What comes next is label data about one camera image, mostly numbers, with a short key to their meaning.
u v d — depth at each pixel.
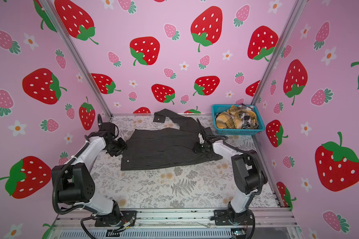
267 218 0.76
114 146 0.74
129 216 0.75
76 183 0.45
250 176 0.47
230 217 0.66
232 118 1.07
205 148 0.79
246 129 1.01
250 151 0.51
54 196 0.38
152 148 0.97
